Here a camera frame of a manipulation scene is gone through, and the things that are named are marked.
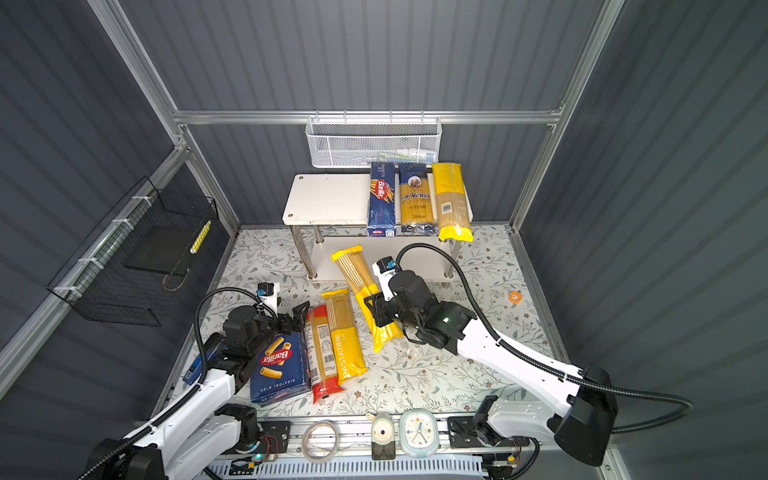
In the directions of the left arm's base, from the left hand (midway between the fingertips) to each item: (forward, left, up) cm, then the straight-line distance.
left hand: (293, 301), depth 84 cm
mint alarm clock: (-33, -33, -11) cm, 47 cm away
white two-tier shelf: (+19, -8, +20) cm, 28 cm away
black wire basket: (+9, +36, +15) cm, 40 cm away
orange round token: (+5, -70, -12) cm, 71 cm away
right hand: (-7, -22, +10) cm, 25 cm away
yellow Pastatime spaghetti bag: (-11, -15, -10) cm, 21 cm away
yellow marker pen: (+13, +23, +14) cm, 30 cm away
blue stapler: (-14, +27, -11) cm, 32 cm away
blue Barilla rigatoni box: (-16, +4, -7) cm, 18 cm away
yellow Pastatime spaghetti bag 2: (-1, -19, +14) cm, 24 cm away
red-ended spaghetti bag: (-12, -7, -11) cm, 17 cm away
